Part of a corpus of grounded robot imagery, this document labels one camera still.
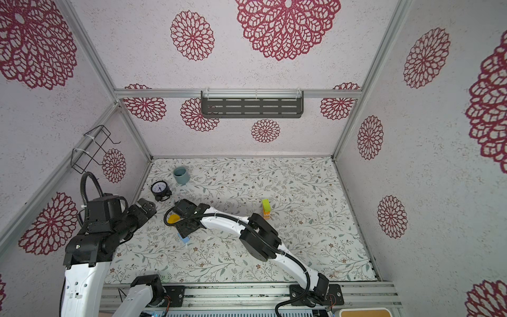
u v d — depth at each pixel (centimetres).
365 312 67
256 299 74
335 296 73
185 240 87
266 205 92
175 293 76
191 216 68
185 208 72
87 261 42
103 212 47
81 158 73
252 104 95
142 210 61
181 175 104
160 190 103
